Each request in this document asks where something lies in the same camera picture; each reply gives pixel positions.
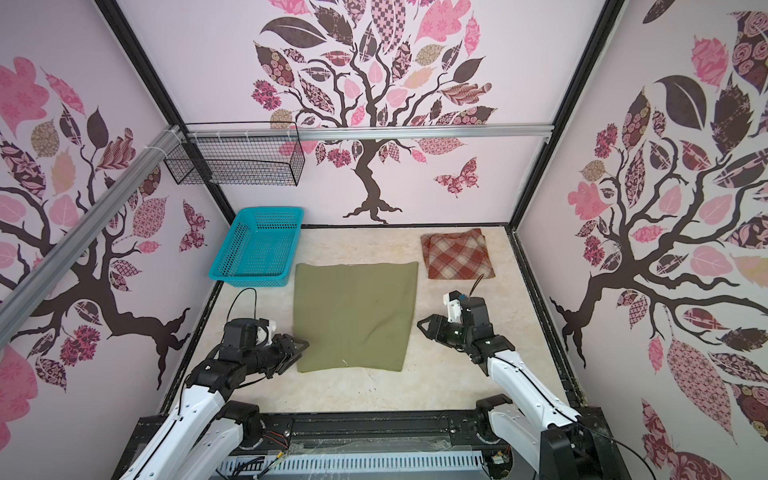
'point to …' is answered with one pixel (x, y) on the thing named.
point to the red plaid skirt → (457, 255)
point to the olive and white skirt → (356, 316)
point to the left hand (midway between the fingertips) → (306, 355)
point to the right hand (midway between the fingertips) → (423, 324)
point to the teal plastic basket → (260, 248)
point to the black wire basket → (266, 153)
